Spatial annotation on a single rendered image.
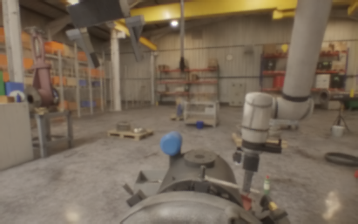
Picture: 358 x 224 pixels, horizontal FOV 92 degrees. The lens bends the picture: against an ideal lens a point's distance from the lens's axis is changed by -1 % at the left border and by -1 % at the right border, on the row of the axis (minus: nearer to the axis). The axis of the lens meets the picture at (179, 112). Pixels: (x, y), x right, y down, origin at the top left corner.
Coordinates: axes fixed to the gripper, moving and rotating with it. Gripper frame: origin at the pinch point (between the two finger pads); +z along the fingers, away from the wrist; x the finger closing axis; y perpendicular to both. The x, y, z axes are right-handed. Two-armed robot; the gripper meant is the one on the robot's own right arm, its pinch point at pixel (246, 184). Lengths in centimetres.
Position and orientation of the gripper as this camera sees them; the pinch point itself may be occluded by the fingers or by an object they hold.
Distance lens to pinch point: 74.4
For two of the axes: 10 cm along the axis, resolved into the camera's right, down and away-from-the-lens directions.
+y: -9.2, -1.2, 3.6
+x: -3.7, 0.9, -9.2
